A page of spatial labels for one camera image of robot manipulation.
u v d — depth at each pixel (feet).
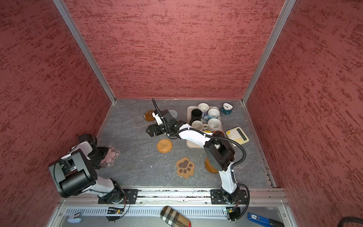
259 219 2.15
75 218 2.19
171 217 2.16
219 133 1.73
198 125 3.13
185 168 2.74
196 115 3.35
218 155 1.64
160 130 2.53
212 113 3.40
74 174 1.47
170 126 2.26
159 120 2.55
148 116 3.60
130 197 2.31
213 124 3.31
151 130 2.49
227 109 3.61
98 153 2.43
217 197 2.42
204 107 3.57
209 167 2.78
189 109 3.72
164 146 3.04
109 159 2.87
